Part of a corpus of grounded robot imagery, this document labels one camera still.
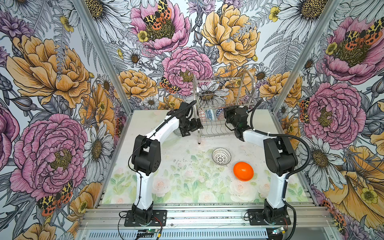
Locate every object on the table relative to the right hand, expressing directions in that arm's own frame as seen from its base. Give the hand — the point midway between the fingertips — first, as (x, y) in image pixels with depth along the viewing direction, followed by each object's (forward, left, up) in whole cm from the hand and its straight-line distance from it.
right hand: (222, 107), depth 96 cm
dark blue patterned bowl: (+1, +13, -7) cm, 15 cm away
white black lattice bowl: (-24, +2, -18) cm, 30 cm away
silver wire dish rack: (+22, +3, -7) cm, 23 cm away
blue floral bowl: (+2, +7, -8) cm, 11 cm away
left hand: (-14, +17, -8) cm, 23 cm away
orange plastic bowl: (-35, -9, -18) cm, 40 cm away
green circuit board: (-62, -21, -21) cm, 69 cm away
